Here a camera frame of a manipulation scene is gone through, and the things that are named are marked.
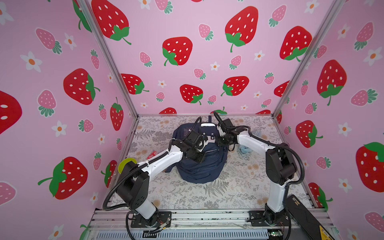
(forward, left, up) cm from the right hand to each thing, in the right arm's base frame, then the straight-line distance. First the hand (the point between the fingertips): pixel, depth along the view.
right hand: (218, 141), depth 96 cm
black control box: (-43, -47, -7) cm, 64 cm away
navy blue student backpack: (-14, +1, +4) cm, 15 cm away
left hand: (-15, +8, +4) cm, 17 cm away
